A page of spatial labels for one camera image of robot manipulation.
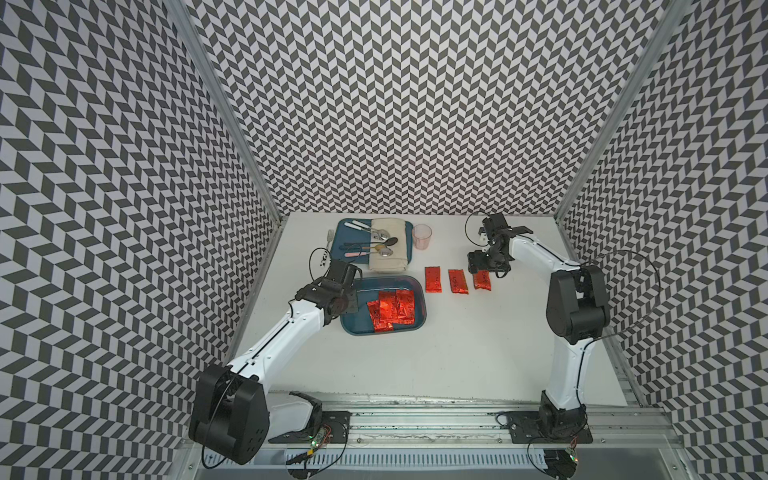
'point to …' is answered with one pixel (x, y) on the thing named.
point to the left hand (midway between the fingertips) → (343, 303)
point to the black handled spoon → (391, 241)
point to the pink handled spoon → (385, 252)
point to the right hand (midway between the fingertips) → (483, 270)
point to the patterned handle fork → (327, 252)
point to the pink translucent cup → (421, 236)
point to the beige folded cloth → (397, 261)
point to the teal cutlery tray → (352, 240)
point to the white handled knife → (357, 227)
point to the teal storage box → (361, 323)
